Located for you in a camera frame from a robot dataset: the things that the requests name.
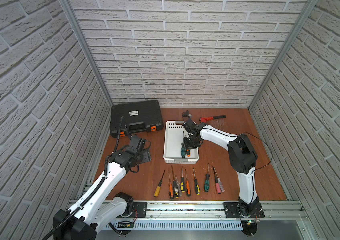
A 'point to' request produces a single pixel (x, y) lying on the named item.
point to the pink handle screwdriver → (218, 185)
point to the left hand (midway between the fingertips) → (145, 153)
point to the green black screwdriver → (183, 152)
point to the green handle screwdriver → (206, 184)
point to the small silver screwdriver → (179, 187)
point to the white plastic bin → (173, 136)
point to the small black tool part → (186, 114)
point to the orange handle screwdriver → (188, 190)
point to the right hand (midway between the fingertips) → (187, 146)
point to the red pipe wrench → (204, 119)
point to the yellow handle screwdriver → (157, 189)
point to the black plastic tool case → (135, 117)
